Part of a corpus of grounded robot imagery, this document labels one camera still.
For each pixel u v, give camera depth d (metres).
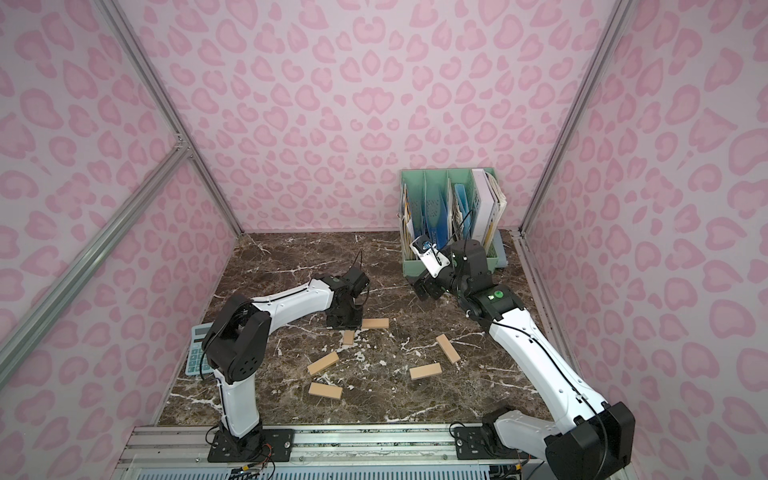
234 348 0.49
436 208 1.15
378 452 0.72
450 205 0.95
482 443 0.72
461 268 0.55
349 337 0.90
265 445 0.72
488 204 0.93
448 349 0.88
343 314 0.79
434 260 0.64
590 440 0.37
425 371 0.84
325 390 0.82
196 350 0.88
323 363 0.86
